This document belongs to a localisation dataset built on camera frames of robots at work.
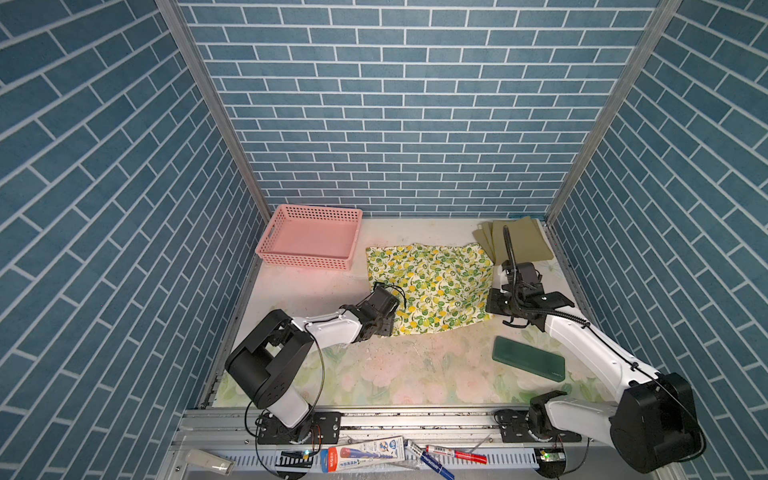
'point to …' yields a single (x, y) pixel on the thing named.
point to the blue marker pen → (429, 460)
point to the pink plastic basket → (315, 236)
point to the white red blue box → (362, 454)
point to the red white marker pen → (466, 456)
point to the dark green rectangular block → (529, 358)
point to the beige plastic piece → (209, 460)
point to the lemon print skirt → (444, 286)
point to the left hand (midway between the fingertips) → (384, 321)
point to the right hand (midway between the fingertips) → (485, 295)
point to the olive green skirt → (526, 237)
